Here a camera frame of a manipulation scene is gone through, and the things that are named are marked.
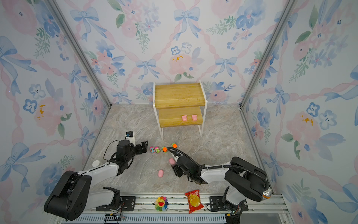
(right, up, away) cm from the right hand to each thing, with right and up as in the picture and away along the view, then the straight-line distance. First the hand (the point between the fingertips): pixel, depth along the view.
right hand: (175, 162), depth 88 cm
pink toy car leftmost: (-15, +7, +3) cm, 17 cm away
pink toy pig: (+12, +28, +2) cm, 31 cm away
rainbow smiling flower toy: (-7, -17, -14) cm, 23 cm away
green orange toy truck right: (-1, +9, +6) cm, 11 cm away
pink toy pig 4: (-9, -5, -4) cm, 11 cm away
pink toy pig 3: (-2, +1, 0) cm, 2 cm away
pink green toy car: (-12, +7, +3) cm, 14 cm away
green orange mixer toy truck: (-7, +7, +4) cm, 11 cm away
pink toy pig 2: (+6, +28, +2) cm, 29 cm away
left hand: (-22, +13, +2) cm, 25 cm away
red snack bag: (+11, -16, -14) cm, 24 cm away
